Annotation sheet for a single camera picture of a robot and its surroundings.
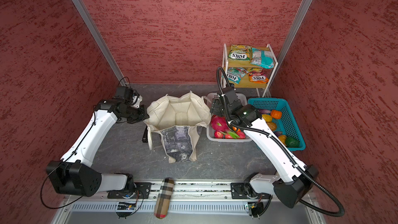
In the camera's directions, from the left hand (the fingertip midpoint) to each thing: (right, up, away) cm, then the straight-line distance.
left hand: (148, 119), depth 79 cm
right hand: (+36, +6, -5) cm, 37 cm away
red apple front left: (+38, -11, +10) cm, 40 cm away
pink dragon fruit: (+38, -3, +4) cm, 39 cm away
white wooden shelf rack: (+57, +22, +21) cm, 65 cm away
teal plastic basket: (+80, -5, +14) cm, 82 cm away
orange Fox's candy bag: (+66, +25, +23) cm, 74 cm away
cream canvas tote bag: (+12, -4, +22) cm, 25 cm away
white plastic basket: (+33, -9, +8) cm, 35 cm away
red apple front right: (+51, -10, +8) cm, 52 cm away
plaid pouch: (+10, -36, -9) cm, 38 cm away
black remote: (-6, -13, +11) cm, 18 cm away
